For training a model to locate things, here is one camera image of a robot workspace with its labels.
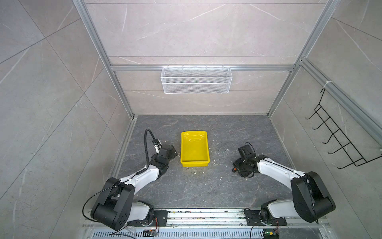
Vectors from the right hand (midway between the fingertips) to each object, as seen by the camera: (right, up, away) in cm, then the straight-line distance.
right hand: (233, 165), depth 91 cm
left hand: (-42, +11, 0) cm, 43 cm away
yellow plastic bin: (-24, +9, +10) cm, 28 cm away
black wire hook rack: (+41, +11, -33) cm, 54 cm away
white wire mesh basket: (-25, +57, +10) cm, 62 cm away
